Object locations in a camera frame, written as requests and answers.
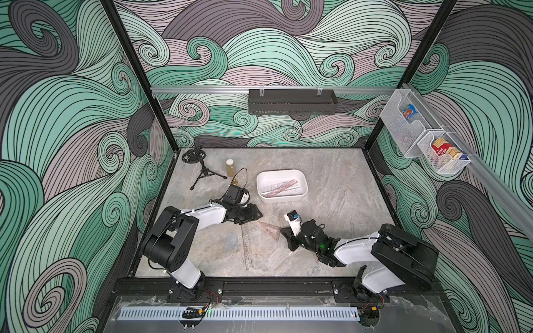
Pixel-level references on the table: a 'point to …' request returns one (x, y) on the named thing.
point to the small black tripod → (196, 155)
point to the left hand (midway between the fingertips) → (258, 214)
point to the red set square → (273, 230)
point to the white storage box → (268, 177)
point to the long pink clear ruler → (247, 248)
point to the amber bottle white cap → (230, 168)
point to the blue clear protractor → (231, 241)
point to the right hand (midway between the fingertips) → (283, 230)
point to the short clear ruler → (274, 186)
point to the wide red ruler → (294, 181)
